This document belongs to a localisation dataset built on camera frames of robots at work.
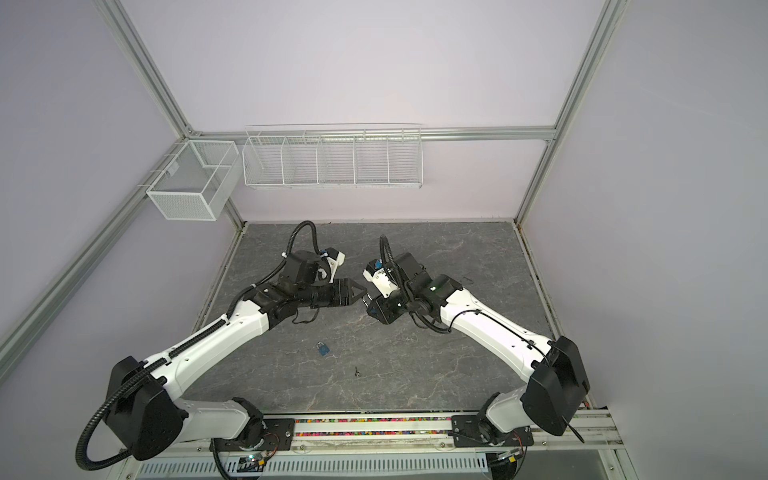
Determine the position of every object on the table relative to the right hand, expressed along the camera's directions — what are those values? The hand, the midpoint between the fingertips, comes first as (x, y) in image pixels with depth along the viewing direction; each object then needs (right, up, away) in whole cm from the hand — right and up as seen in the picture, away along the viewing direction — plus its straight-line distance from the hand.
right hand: (375, 309), depth 77 cm
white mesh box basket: (-61, +38, +21) cm, 75 cm away
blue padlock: (-17, -14, +11) cm, 25 cm away
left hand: (-4, +3, 0) cm, 5 cm away
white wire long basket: (-15, +47, +22) cm, 54 cm away
